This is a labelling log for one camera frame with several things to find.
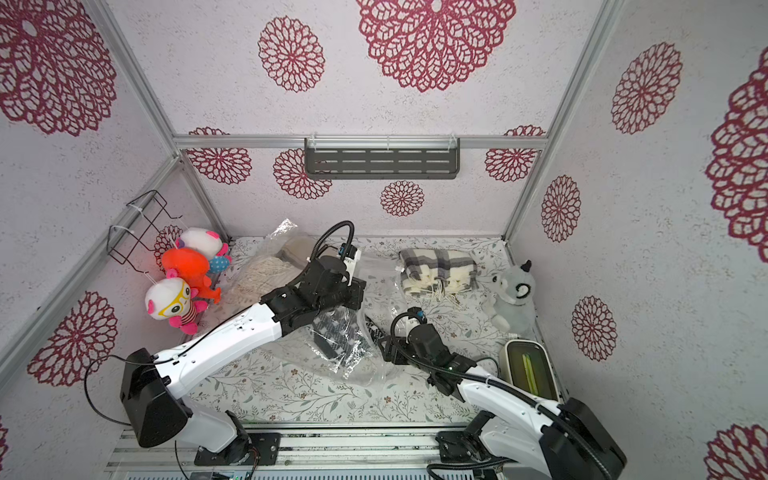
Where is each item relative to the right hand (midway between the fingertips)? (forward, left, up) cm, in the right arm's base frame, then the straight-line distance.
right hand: (384, 340), depth 82 cm
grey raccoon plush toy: (+12, -35, +8) cm, 38 cm away
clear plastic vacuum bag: (+21, +1, -10) cm, 23 cm away
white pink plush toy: (+28, +57, +9) cm, 64 cm away
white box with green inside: (-4, -39, -5) cm, 39 cm away
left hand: (+8, +5, +14) cm, 17 cm away
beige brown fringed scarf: (+36, +33, -2) cm, 49 cm away
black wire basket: (+21, +64, +26) cm, 72 cm away
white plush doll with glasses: (+6, +57, +11) cm, 58 cm away
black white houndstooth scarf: (+3, +14, -4) cm, 15 cm away
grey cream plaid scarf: (+28, -17, -5) cm, 34 cm away
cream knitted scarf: (+22, +43, 0) cm, 48 cm away
